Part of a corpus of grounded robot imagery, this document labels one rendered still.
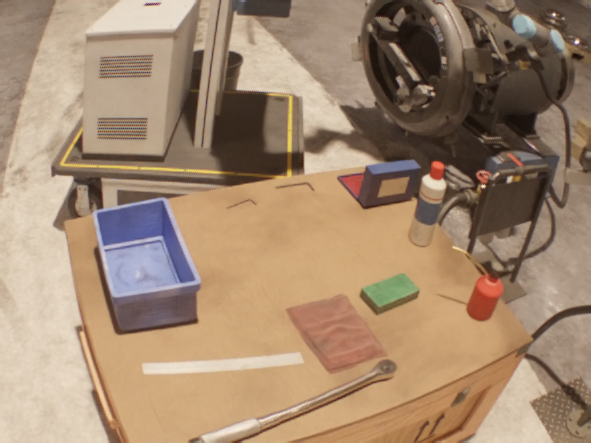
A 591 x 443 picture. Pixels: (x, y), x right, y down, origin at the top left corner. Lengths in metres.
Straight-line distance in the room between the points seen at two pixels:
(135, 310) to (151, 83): 0.93
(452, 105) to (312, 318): 1.27
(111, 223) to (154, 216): 0.12
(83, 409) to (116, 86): 1.06
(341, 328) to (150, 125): 1.02
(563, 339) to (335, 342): 1.23
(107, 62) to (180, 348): 1.06
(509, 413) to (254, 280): 0.98
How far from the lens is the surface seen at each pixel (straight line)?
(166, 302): 1.25
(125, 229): 1.47
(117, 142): 2.10
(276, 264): 1.48
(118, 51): 1.96
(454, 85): 2.34
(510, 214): 2.12
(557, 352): 2.24
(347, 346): 1.30
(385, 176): 1.66
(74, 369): 1.85
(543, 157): 2.97
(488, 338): 1.44
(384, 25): 2.61
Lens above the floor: 1.42
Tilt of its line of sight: 37 degrees down
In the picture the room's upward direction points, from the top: 9 degrees clockwise
